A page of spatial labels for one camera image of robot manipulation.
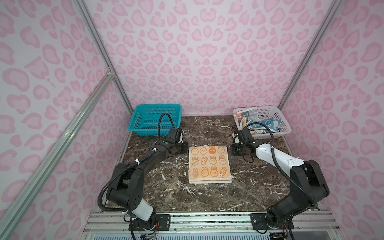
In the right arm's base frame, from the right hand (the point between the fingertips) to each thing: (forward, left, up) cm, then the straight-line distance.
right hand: (231, 149), depth 90 cm
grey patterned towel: (+24, -10, +1) cm, 27 cm away
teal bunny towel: (+20, -31, 0) cm, 37 cm away
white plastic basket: (+35, -29, -3) cm, 46 cm away
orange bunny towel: (-6, +13, -9) cm, 17 cm away
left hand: (+1, +26, +2) cm, 26 cm away
